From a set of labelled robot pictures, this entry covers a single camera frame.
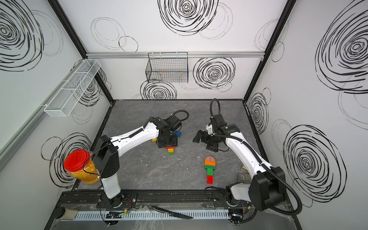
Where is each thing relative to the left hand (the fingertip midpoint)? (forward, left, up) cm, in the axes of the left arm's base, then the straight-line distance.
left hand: (173, 146), depth 84 cm
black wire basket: (+71, +10, +8) cm, 72 cm away
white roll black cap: (-34, +47, -1) cm, 58 cm away
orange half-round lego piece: (-5, -22, -6) cm, 23 cm away
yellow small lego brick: (-1, +2, -3) cm, 4 cm away
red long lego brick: (-2, +2, +1) cm, 3 cm away
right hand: (-1, -15, +6) cm, 16 cm away
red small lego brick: (-16, -22, -7) cm, 28 cm away
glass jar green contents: (-15, -40, -4) cm, 43 cm away
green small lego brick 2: (-12, -22, -6) cm, 25 cm away
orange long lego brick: (-7, -22, -6) cm, 24 cm away
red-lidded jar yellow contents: (-15, +42, +9) cm, 46 cm away
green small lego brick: (-1, +2, -8) cm, 8 cm away
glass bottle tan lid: (-10, -42, -6) cm, 44 cm away
